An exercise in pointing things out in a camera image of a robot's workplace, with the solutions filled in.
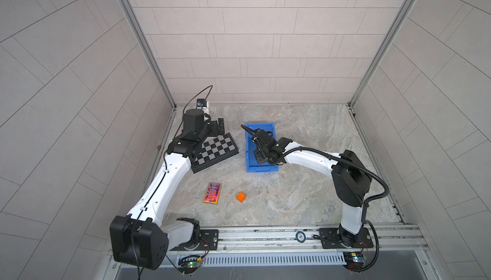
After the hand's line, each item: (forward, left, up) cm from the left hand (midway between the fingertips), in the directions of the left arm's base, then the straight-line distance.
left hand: (216, 116), depth 79 cm
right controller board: (-47, -53, -24) cm, 74 cm away
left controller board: (-48, +6, -22) cm, 53 cm away
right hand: (-7, -19, -20) cm, 28 cm away
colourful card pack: (-24, +2, -23) cm, 33 cm away
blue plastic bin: (-10, -15, -24) cm, 30 cm away
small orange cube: (-25, -11, -23) cm, 36 cm away
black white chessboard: (-3, +3, -21) cm, 22 cm away
